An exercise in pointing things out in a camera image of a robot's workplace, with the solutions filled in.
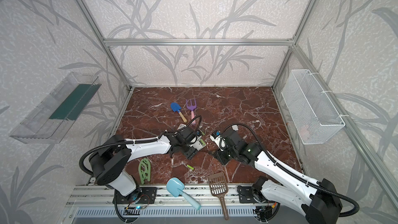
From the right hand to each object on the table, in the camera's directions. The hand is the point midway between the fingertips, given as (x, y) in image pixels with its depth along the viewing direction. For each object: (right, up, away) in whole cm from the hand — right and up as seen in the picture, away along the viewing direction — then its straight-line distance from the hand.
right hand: (215, 148), depth 78 cm
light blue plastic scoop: (-20, -19, -1) cm, 28 cm away
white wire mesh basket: (+39, +18, -17) cm, 46 cm away
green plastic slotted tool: (-37, -12, +3) cm, 39 cm away
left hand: (-12, -1, +11) cm, 17 cm away
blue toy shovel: (-28, +20, +31) cm, 46 cm away
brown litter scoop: (+2, -19, -1) cm, 19 cm away
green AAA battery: (-13, -11, +5) cm, 18 cm away
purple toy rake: (-15, +19, +30) cm, 39 cm away
